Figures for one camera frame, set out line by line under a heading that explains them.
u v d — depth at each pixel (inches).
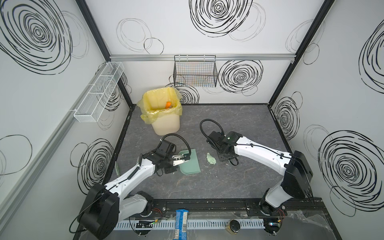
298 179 16.8
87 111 27.9
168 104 40.1
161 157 25.3
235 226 24.0
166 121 35.0
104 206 15.9
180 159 28.3
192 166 35.0
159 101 39.8
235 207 29.7
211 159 35.2
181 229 26.4
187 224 27.4
